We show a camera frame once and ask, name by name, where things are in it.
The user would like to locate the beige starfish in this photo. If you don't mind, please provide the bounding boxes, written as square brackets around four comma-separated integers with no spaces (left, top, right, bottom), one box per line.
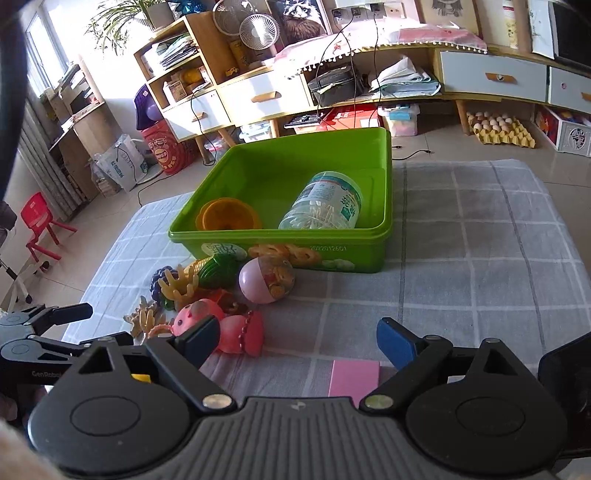
[123,296,167,339]

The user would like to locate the pink pig toy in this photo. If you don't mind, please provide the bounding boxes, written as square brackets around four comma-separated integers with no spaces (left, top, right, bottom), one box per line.
[147,299,264,357]

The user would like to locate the beige coral toy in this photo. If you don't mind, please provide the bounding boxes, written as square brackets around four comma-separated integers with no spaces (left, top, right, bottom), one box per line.
[158,265,198,311]

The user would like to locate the purple toy grapes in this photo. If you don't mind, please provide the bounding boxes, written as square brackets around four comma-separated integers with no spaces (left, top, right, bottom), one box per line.
[148,264,181,308]

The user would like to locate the yellow green toy corn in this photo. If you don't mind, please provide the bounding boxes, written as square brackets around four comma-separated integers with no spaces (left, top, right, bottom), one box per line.
[183,254,240,290]

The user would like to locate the pink clear capsule ball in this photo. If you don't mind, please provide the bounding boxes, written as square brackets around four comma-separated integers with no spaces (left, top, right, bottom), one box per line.
[238,255,296,305]

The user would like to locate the pink paper card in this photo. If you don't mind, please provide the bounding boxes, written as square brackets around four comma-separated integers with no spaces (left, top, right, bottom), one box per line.
[328,360,380,407]

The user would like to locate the red plastic child chair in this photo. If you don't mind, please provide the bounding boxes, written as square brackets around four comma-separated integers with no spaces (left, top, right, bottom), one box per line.
[20,192,77,262]

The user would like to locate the grey checked tablecloth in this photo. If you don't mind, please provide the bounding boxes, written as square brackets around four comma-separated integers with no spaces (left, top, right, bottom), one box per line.
[61,158,591,402]

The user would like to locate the orange toy pumpkin bowl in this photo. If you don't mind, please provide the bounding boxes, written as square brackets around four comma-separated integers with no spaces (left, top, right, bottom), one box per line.
[194,197,263,231]

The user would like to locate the white shopping bag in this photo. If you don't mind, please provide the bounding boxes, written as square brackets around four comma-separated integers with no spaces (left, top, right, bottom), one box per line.
[93,134,148,193]

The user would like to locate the clear cotton swab jar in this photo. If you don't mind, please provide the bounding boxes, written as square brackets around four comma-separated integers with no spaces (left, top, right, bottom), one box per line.
[279,171,363,230]

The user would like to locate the green plastic storage bin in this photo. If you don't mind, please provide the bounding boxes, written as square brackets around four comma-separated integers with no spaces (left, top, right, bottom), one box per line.
[167,127,394,274]

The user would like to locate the red printed bucket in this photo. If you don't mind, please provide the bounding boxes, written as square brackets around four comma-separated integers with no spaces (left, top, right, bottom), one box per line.
[141,120,199,176]

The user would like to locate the egg tray with eggs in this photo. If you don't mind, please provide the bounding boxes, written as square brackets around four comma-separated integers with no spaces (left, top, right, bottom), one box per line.
[466,112,536,149]

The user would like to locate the wooden TV cabinet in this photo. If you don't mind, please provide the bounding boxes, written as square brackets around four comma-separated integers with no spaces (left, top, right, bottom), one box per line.
[145,13,590,142]

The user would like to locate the white printed storage box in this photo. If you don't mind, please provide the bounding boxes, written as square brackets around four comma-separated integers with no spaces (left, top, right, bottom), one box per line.
[533,105,591,157]

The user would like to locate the black box on shelf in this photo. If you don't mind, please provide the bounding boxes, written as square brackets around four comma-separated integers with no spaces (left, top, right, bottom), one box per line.
[308,65,365,107]

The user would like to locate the pink lace cloth cover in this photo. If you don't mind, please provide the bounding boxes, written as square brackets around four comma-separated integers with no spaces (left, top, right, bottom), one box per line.
[271,21,488,77]

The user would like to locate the white desk fan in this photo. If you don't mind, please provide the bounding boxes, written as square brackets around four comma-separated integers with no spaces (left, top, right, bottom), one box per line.
[239,13,280,51]

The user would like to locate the framed raccoon picture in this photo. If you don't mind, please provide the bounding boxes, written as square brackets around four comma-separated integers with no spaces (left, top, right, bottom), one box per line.
[267,0,332,45]

